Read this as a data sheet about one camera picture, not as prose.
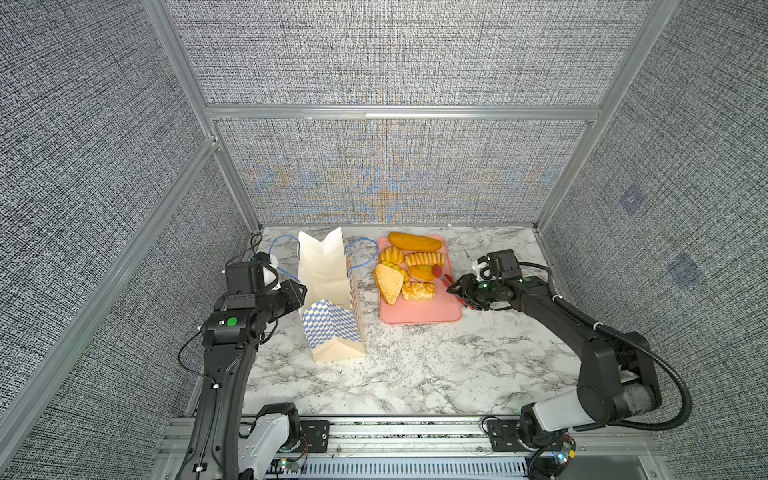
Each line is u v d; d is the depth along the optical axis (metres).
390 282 0.97
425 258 1.04
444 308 0.94
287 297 0.63
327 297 0.69
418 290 0.95
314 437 0.73
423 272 0.98
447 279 0.90
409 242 1.09
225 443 0.39
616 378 0.43
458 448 0.73
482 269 0.80
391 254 1.06
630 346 0.43
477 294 0.76
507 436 0.73
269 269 0.57
